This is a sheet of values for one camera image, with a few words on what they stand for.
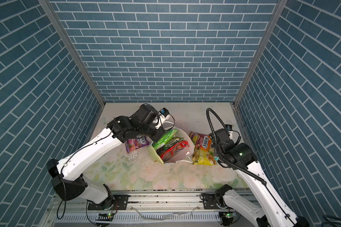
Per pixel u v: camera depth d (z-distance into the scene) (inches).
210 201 29.0
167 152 31.3
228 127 23.3
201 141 36.9
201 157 34.4
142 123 19.5
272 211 14.8
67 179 15.9
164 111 23.6
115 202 28.7
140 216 27.8
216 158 34.0
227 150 19.3
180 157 33.4
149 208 29.0
